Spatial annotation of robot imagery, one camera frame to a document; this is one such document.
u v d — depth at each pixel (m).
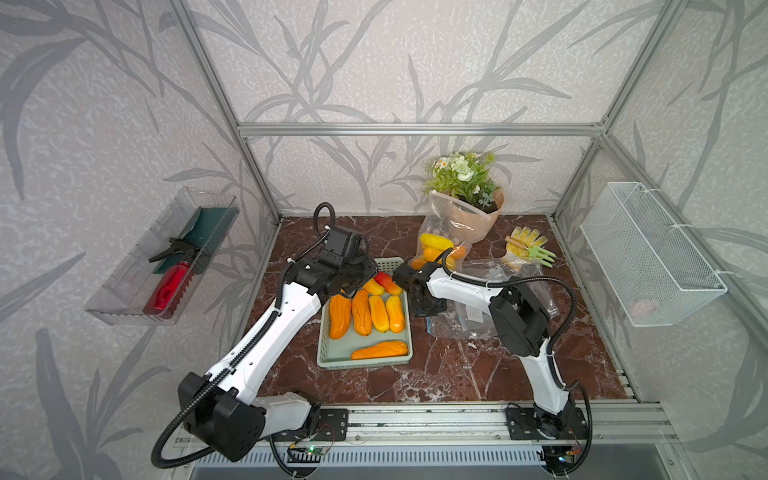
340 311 0.89
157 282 0.60
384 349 0.81
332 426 0.72
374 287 0.94
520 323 0.53
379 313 0.89
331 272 0.52
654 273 0.61
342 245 0.56
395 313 0.89
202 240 0.71
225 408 0.37
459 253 1.00
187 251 0.65
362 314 0.88
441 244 0.99
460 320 0.92
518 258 1.04
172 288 0.58
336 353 0.85
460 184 0.93
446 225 1.04
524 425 0.73
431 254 0.96
